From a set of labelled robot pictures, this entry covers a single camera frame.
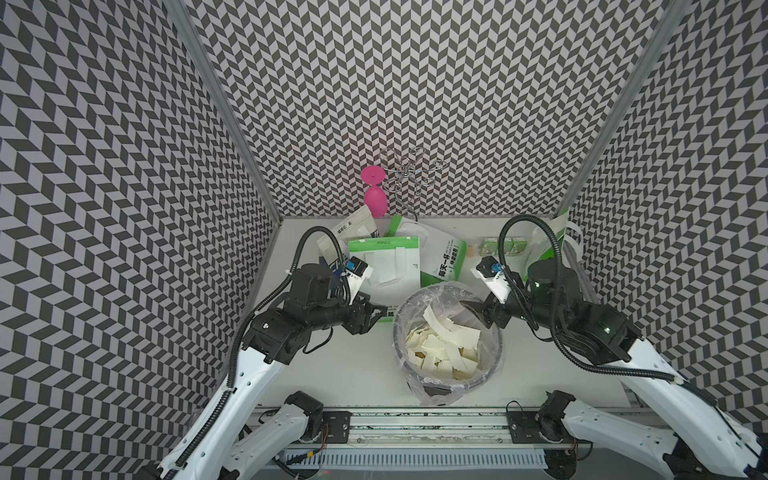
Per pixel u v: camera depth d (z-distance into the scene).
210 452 0.37
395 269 0.81
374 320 0.62
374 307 0.67
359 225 0.84
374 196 0.92
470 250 1.10
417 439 0.72
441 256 0.92
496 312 0.55
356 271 0.58
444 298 0.69
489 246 1.03
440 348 0.71
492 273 0.52
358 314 0.57
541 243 0.90
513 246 1.02
